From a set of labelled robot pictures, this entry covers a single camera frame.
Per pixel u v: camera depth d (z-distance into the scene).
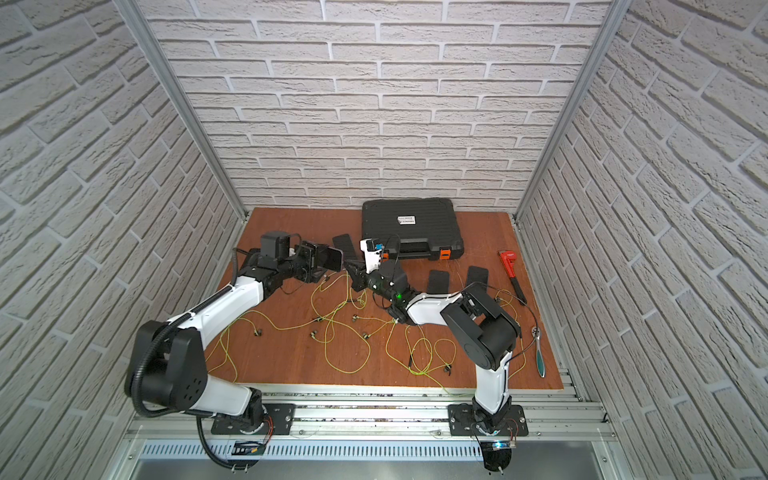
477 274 1.05
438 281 1.00
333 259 0.85
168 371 0.43
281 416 0.75
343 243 1.13
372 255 0.77
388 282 0.69
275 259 0.67
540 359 0.83
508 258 1.05
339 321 0.91
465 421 0.74
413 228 1.08
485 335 0.49
